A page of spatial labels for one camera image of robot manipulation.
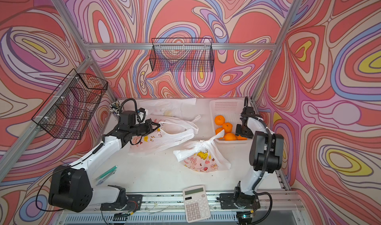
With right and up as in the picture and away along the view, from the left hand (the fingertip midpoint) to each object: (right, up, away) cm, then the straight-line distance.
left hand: (161, 125), depth 82 cm
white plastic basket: (+46, +10, +26) cm, 54 cm away
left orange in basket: (+34, -4, +11) cm, 35 cm away
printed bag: (-10, -11, 0) cm, 14 cm away
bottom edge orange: (+41, -8, +8) cm, 42 cm away
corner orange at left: (+47, -8, +8) cm, 48 cm away
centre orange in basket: (+40, -2, +14) cm, 43 cm away
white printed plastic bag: (+22, -15, -6) cm, 28 cm away
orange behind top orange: (+36, +2, +18) cm, 40 cm away
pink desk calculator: (+19, -37, -10) cm, 43 cm away
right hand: (+50, -9, +11) cm, 52 cm away
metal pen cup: (-32, +11, +10) cm, 35 cm away
